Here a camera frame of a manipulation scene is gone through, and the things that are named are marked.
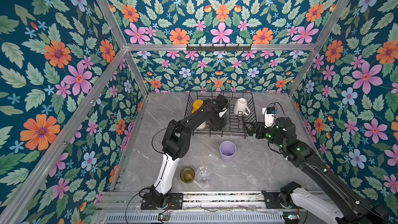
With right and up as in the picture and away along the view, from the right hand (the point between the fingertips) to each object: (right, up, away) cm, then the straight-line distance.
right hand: (250, 122), depth 74 cm
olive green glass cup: (-32, -29, +7) cm, 44 cm away
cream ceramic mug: (0, +7, +24) cm, 25 cm away
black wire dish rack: (-3, -4, +21) cm, 22 cm away
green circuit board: (+18, -43, -4) cm, 47 cm away
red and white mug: (-25, -5, +22) cm, 33 cm away
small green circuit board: (-42, -44, -4) cm, 61 cm away
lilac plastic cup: (-10, -17, +12) cm, 23 cm away
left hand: (-14, 0, +19) cm, 24 cm away
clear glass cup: (-23, -29, +8) cm, 38 cm away
